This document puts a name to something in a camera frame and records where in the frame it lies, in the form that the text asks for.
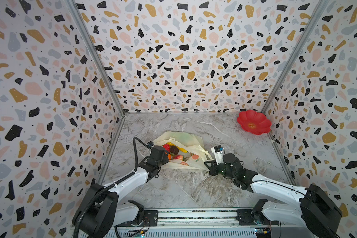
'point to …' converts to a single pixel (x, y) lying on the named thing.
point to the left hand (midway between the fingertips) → (167, 154)
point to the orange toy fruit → (169, 156)
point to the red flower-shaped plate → (254, 122)
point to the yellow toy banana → (180, 148)
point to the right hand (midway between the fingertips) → (205, 163)
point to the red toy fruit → (167, 147)
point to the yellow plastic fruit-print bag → (192, 143)
